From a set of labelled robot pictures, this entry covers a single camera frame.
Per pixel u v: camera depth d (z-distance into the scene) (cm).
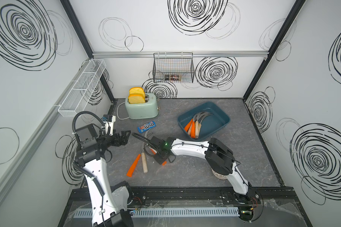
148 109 100
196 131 95
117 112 111
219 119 105
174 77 89
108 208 38
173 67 98
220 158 51
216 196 75
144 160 85
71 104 71
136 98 94
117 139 61
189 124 102
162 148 67
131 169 83
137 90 96
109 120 60
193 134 94
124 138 63
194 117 105
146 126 102
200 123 102
